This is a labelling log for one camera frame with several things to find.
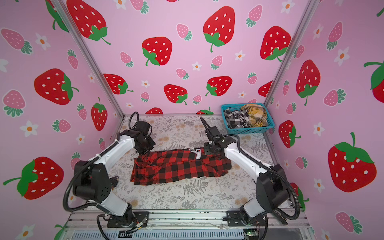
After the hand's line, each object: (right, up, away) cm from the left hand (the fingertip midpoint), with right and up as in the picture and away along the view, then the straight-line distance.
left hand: (153, 146), depth 90 cm
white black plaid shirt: (+56, +18, +16) cm, 61 cm away
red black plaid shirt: (-2, -12, +1) cm, 12 cm away
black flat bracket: (+69, -33, -16) cm, 78 cm away
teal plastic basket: (+62, +10, +14) cm, 65 cm away
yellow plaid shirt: (+71, +22, +18) cm, 76 cm away
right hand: (+33, -1, -3) cm, 33 cm away
